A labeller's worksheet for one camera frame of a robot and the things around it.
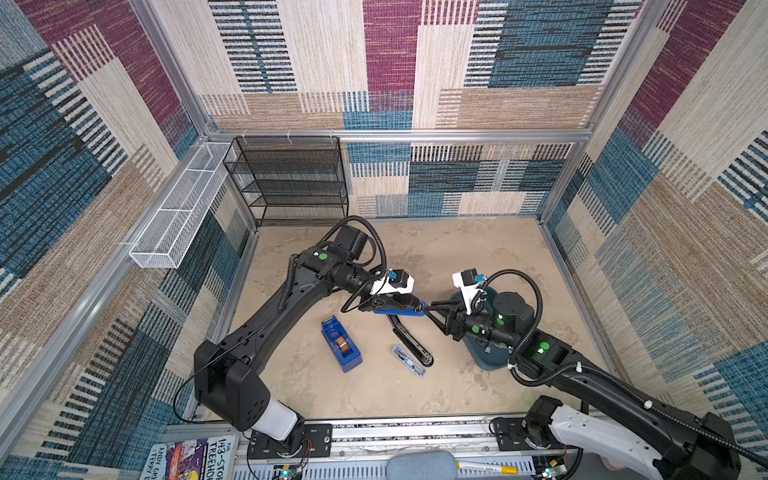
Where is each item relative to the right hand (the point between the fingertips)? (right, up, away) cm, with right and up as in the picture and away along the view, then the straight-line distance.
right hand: (428, 313), depth 71 cm
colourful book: (-52, -33, -1) cm, 62 cm away
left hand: (-6, +5, +1) cm, 8 cm away
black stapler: (0, -14, +14) cm, 20 cm away
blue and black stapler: (-5, +1, -1) cm, 6 cm away
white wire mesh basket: (-62, +17, 0) cm, 65 cm away
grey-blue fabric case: (-1, -33, -3) cm, 33 cm away
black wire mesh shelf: (-45, +41, +38) cm, 71 cm away
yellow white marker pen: (+17, -35, -2) cm, 39 cm away
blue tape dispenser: (-22, -11, +11) cm, 27 cm away
